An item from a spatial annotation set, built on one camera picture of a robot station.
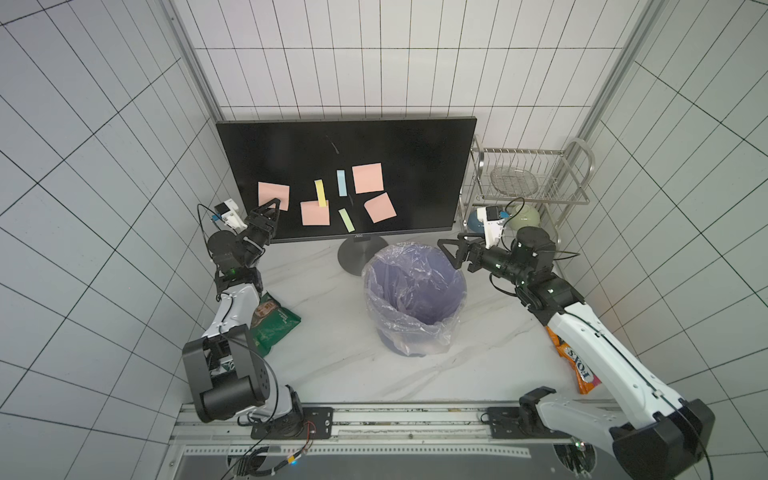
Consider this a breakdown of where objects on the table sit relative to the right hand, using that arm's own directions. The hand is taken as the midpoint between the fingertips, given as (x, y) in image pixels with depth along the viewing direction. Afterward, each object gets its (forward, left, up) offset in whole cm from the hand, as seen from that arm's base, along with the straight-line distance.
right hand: (437, 242), depth 69 cm
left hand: (+10, +41, 0) cm, 42 cm away
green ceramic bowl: (+32, -34, -22) cm, 52 cm away
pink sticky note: (+10, +32, -3) cm, 34 cm away
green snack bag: (-11, +46, -27) cm, 55 cm away
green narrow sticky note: (+13, +25, -7) cm, 29 cm away
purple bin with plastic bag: (+1, +3, -28) cm, 28 cm away
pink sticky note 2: (+15, +15, -4) cm, 22 cm away
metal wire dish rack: (+36, -38, -9) cm, 53 cm away
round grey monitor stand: (+19, +25, -30) cm, 44 cm away
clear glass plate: (+32, -27, -7) cm, 42 cm away
